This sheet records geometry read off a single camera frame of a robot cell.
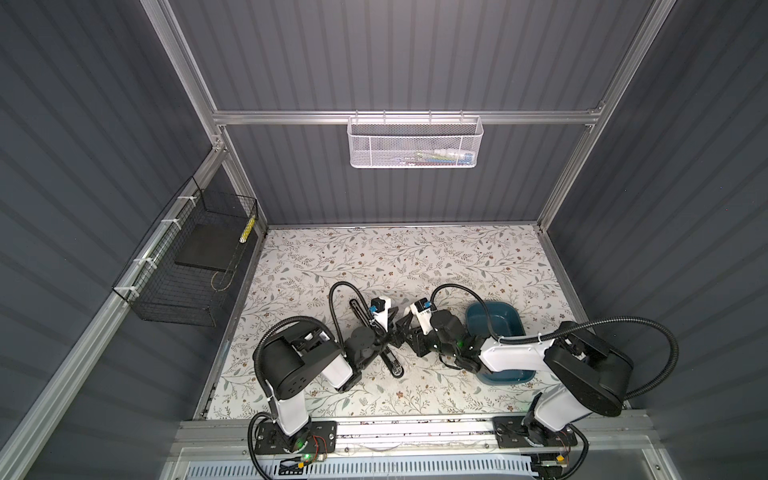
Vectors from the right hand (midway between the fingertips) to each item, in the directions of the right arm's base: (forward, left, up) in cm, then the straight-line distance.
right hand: (407, 336), depth 87 cm
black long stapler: (-6, +5, -2) cm, 8 cm away
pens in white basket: (+46, -11, +30) cm, 56 cm away
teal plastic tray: (+6, -31, -3) cm, 32 cm away
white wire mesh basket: (+79, -5, +17) cm, 80 cm away
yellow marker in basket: (+24, +45, +24) cm, 56 cm away
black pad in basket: (+14, +51, +26) cm, 59 cm away
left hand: (+4, 0, +6) cm, 7 cm away
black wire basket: (+6, +55, +25) cm, 61 cm away
